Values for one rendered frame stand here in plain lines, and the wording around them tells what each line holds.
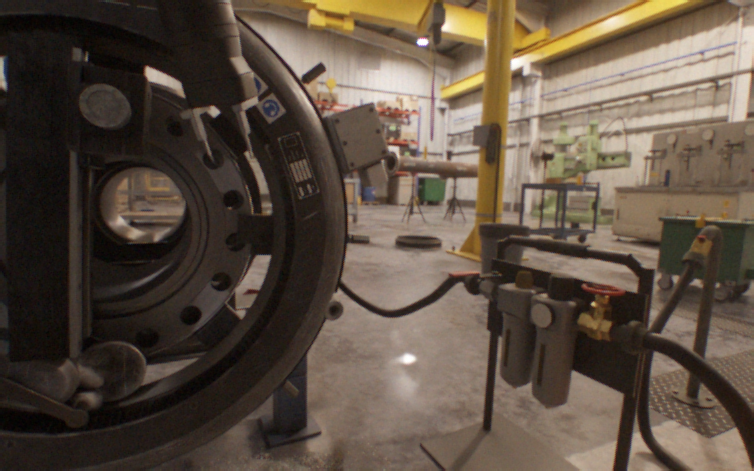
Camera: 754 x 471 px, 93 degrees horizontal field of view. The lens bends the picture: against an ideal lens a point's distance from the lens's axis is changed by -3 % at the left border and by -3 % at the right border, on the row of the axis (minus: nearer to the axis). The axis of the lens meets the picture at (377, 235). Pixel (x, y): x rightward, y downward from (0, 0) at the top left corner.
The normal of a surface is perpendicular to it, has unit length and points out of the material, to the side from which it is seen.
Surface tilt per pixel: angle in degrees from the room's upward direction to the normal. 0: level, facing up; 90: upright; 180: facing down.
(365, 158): 90
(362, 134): 90
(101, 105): 90
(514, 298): 90
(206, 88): 114
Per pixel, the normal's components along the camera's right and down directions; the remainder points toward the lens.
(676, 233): -0.85, 0.04
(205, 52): -0.07, 0.63
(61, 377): 0.47, 0.12
